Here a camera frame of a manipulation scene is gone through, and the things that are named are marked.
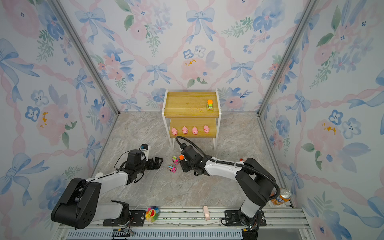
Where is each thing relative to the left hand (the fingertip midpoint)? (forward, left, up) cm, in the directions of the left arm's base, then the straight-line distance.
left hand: (157, 158), depth 91 cm
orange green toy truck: (+1, -15, 0) cm, 15 cm away
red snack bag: (+1, -52, -2) cm, 52 cm away
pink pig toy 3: (+11, -17, +14) cm, 25 cm away
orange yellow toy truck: (+14, -31, +32) cm, 46 cm away
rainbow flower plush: (-29, -2, -2) cm, 29 cm away
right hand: (-2, -17, +1) cm, 17 cm away
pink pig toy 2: (+10, -23, +15) cm, 29 cm away
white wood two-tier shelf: (+9, -22, +29) cm, 37 cm away
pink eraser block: (-29, -29, -1) cm, 41 cm away
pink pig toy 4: (+9, -11, +15) cm, 21 cm away
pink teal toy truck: (-6, -10, -1) cm, 11 cm away
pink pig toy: (+12, -30, +15) cm, 35 cm away
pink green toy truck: (0, -11, -1) cm, 11 cm away
